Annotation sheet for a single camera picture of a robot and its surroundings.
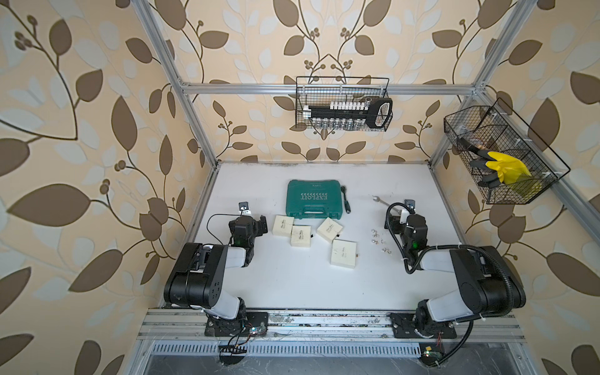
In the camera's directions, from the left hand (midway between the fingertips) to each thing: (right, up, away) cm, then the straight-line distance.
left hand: (246, 215), depth 94 cm
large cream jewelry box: (+39, -13, -7) cm, 42 cm away
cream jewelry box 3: (+34, -5, 0) cm, 35 cm away
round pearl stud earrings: (+52, -10, -1) cm, 53 cm away
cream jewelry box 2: (+22, -8, -3) cm, 24 cm away
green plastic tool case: (+28, +7, +8) cm, 30 cm away
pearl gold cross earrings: (+56, -13, -3) cm, 57 cm away
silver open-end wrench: (+57, +6, +13) cm, 59 cm away
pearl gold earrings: (+53, -7, +2) cm, 54 cm away
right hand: (+63, +1, -1) cm, 63 cm away
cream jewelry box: (+15, -4, 0) cm, 16 cm away
